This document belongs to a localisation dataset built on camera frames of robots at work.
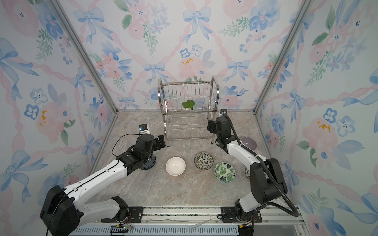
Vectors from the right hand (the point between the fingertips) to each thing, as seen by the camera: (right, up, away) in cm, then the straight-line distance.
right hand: (217, 120), depth 90 cm
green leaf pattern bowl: (+4, -31, -2) cm, 31 cm away
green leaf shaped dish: (-17, +10, -4) cm, 20 cm away
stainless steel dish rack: (-23, -2, +18) cm, 29 cm away
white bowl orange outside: (-26, -28, -1) cm, 38 cm away
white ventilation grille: (-32, -53, -20) cm, 66 cm away
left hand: (-34, -9, -9) cm, 37 cm away
